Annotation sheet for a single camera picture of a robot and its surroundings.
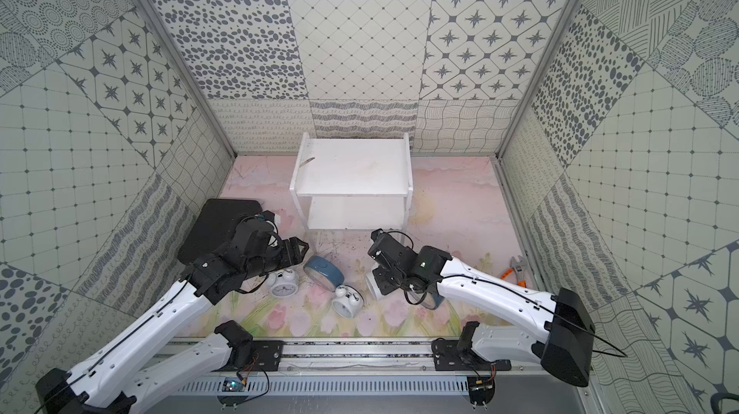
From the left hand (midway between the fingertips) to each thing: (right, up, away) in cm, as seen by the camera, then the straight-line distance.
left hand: (305, 250), depth 75 cm
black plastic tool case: (-35, +4, +18) cm, 40 cm away
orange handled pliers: (+64, -9, +16) cm, 67 cm away
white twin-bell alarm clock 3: (+18, -7, -7) cm, 21 cm away
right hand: (+22, -7, +2) cm, 23 cm away
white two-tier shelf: (+13, +18, -6) cm, 23 cm away
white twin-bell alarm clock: (-8, -11, +5) cm, 14 cm away
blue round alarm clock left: (+4, -7, +2) cm, 8 cm away
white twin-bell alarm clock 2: (+11, -14, +1) cm, 18 cm away
